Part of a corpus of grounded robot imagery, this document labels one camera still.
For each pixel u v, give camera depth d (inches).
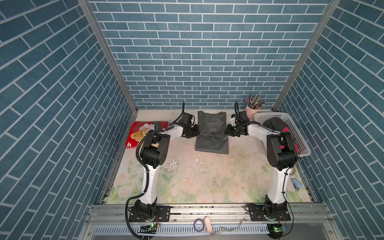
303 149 35.5
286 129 38.8
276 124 39.6
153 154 22.5
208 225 26.8
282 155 21.7
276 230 27.5
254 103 43.9
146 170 23.0
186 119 33.4
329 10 28.3
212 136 40.1
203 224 27.7
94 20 29.2
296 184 31.8
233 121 36.9
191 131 35.9
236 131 31.7
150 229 28.2
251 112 42.6
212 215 29.3
